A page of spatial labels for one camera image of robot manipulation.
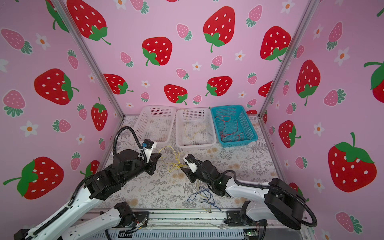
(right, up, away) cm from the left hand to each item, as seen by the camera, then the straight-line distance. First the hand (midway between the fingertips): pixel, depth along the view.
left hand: (160, 154), depth 68 cm
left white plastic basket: (-16, +16, +47) cm, 52 cm away
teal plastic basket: (+46, +14, +47) cm, 67 cm away
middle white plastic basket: (+15, +12, +44) cm, 48 cm away
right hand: (+9, -8, +10) cm, 15 cm away
